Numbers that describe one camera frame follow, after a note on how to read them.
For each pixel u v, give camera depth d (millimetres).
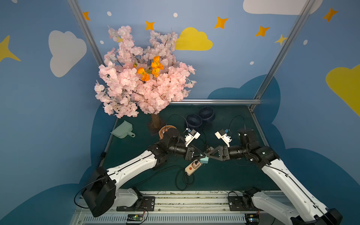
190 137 656
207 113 1066
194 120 1004
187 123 991
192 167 843
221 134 648
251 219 723
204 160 662
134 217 718
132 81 564
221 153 589
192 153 628
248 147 549
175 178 840
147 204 738
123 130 1076
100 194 404
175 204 764
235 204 742
